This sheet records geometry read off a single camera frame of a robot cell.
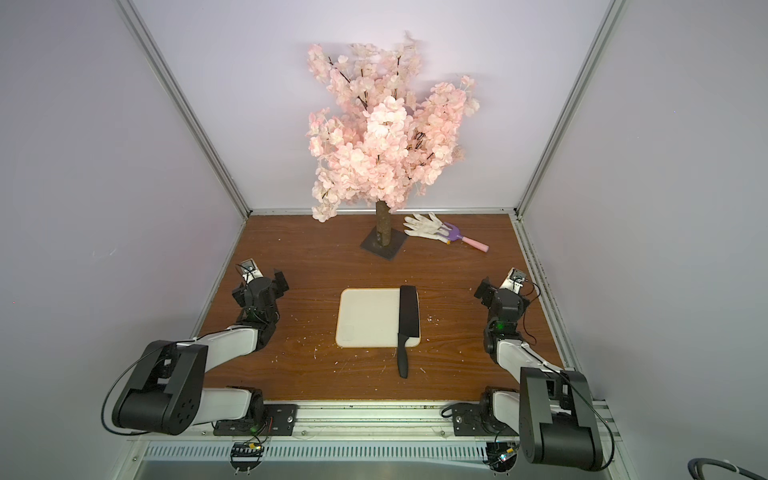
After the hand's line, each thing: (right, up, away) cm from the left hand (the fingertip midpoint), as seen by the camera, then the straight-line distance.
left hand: (261, 274), depth 89 cm
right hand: (+75, -1, -3) cm, 75 cm away
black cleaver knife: (+45, -15, -1) cm, 48 cm away
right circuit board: (+66, -41, -20) cm, 80 cm away
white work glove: (+56, +15, +26) cm, 63 cm away
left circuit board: (+4, -43, -17) cm, 47 cm away
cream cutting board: (+33, -14, +3) cm, 36 cm away
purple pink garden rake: (+64, +12, +21) cm, 69 cm away
